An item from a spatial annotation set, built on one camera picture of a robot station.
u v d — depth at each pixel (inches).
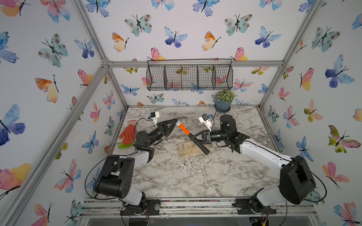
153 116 29.1
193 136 27.8
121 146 37.9
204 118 27.4
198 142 27.7
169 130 28.3
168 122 28.8
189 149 36.1
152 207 28.7
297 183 16.7
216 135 26.4
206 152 27.3
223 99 42.3
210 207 29.7
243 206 28.9
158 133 27.9
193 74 38.8
